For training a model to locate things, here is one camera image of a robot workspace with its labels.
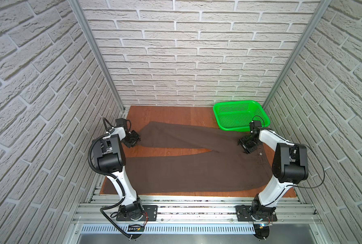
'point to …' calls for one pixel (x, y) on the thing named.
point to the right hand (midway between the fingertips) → (239, 145)
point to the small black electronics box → (136, 227)
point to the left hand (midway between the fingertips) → (138, 137)
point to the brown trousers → (229, 169)
